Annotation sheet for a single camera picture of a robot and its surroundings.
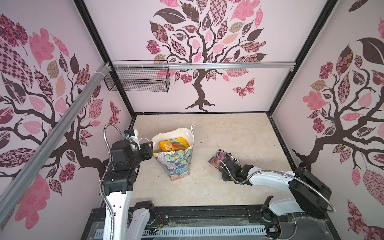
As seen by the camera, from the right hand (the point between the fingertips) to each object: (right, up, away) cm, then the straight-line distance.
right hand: (225, 171), depth 89 cm
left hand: (-40, +18, -19) cm, 48 cm away
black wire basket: (-66, +66, +33) cm, 99 cm away
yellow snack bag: (-30, +18, -8) cm, 36 cm away
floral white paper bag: (-27, +9, -14) cm, 32 cm away
